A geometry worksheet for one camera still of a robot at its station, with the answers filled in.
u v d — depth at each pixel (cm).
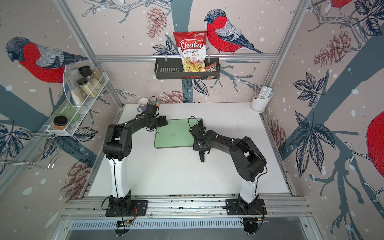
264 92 107
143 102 114
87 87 76
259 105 111
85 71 79
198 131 75
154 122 90
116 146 58
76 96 70
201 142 67
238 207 73
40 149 63
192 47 80
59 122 60
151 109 87
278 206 75
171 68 95
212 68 86
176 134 103
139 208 73
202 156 90
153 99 114
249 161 48
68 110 70
